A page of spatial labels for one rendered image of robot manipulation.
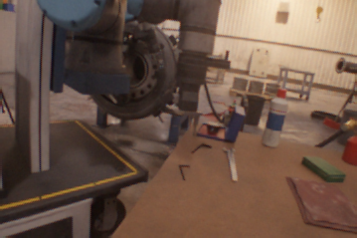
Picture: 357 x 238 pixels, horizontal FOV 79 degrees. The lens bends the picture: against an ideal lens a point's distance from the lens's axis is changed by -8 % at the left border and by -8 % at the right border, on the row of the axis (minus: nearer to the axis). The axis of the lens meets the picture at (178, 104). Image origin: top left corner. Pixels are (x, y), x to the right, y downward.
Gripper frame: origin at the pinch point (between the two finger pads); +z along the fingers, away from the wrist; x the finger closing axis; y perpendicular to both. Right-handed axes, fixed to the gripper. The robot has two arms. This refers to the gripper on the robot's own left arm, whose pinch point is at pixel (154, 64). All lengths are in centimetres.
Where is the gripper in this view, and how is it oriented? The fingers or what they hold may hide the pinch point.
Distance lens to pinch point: 142.4
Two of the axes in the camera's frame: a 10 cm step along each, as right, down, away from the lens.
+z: 2.6, 9.1, 3.4
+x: -5.7, -1.4, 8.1
